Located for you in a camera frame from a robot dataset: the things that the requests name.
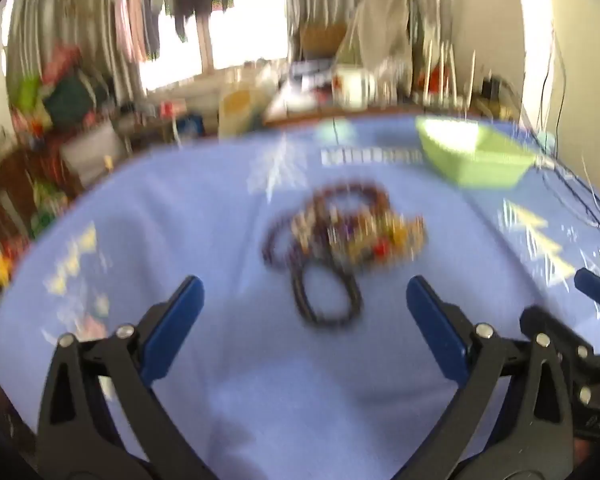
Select black bead bracelet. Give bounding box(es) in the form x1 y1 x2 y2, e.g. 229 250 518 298
262 219 365 328

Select green plastic basket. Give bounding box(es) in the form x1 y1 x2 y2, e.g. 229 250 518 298
415 117 536 188

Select grey curtain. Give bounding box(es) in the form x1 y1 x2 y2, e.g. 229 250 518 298
5 0 140 102

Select black cables on wall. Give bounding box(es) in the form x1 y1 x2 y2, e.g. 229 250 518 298
534 24 600 256

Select dark green duffel bag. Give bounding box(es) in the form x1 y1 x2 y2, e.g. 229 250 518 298
42 70 109 128

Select wooden armchair grey cushion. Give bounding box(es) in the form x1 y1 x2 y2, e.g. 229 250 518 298
60 120 128 188

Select wooden desk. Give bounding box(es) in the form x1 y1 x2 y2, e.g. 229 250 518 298
262 104 464 128

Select white enamel mug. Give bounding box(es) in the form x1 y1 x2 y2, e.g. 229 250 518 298
332 66 377 110

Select pile of mixed jewelry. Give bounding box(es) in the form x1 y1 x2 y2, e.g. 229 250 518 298
290 181 428 272

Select blue patterned bed sheet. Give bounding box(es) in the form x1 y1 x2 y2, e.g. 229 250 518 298
0 116 600 479

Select cardboard box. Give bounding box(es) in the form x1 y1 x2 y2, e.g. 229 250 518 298
300 23 347 61

